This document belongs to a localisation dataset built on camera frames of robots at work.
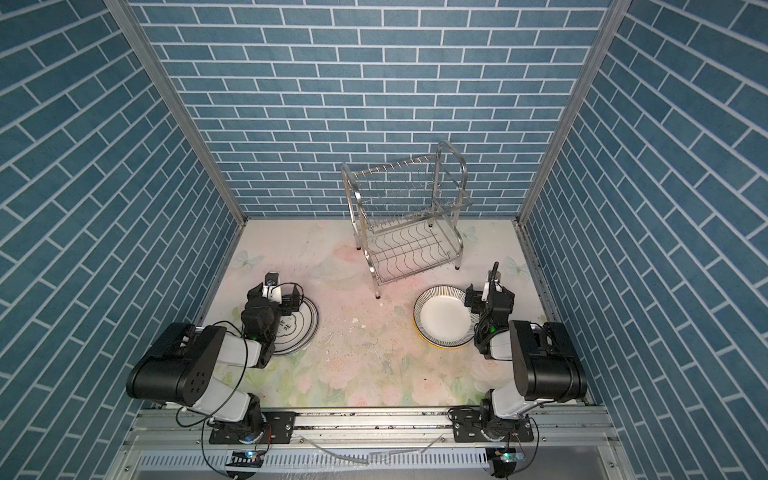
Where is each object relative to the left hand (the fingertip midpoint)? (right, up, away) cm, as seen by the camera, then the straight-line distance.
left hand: (285, 284), depth 91 cm
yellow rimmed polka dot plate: (+49, -18, -6) cm, 52 cm away
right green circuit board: (+62, -39, -20) cm, 76 cm away
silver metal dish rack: (+38, +23, +21) cm, 48 cm away
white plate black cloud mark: (+5, -13, -5) cm, 15 cm away
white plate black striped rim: (+49, -11, +2) cm, 50 cm away
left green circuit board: (-3, -40, -19) cm, 45 cm away
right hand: (+65, -1, +2) cm, 65 cm away
